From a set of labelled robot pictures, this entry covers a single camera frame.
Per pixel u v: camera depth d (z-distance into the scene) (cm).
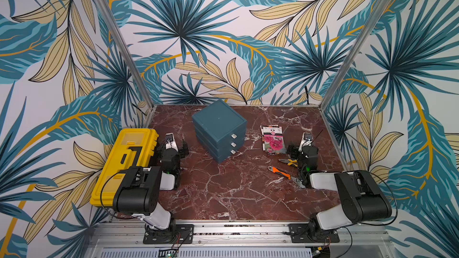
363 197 45
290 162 94
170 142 76
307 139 78
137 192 45
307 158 70
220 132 80
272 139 100
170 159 69
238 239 73
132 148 80
